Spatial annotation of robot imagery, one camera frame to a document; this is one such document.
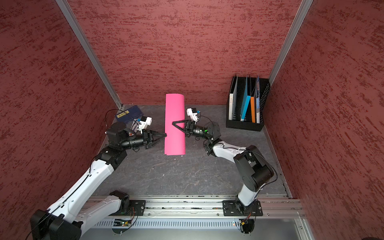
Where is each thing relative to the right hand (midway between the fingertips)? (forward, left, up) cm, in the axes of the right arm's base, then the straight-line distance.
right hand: (172, 128), depth 69 cm
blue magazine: (+22, -49, -4) cm, 53 cm away
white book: (+25, -34, -4) cm, 42 cm away
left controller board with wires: (-35, +28, -33) cm, 56 cm away
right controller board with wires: (-36, -35, -32) cm, 60 cm away
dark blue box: (+35, +41, -29) cm, 61 cm away
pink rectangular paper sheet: (-6, -2, -1) cm, 6 cm away
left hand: (-6, +3, -1) cm, 6 cm away
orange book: (+22, -48, -13) cm, 54 cm away
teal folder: (+23, -42, -6) cm, 48 cm away
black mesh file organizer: (+41, -59, -6) cm, 72 cm away
